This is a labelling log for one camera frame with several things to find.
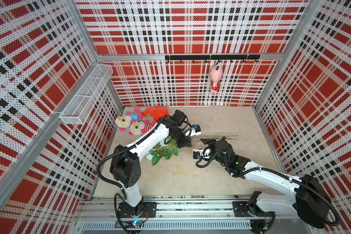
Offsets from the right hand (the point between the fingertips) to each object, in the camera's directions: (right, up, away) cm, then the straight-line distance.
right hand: (205, 141), depth 81 cm
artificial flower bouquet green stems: (-19, -2, -5) cm, 20 cm away
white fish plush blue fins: (-56, +11, +23) cm, 61 cm away
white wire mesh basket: (-80, +18, +12) cm, 83 cm away
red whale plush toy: (-34, +18, +30) cm, 48 cm away
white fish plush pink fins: (-44, +7, +18) cm, 48 cm away
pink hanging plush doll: (+8, +42, +9) cm, 43 cm away
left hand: (-8, -2, +1) cm, 8 cm away
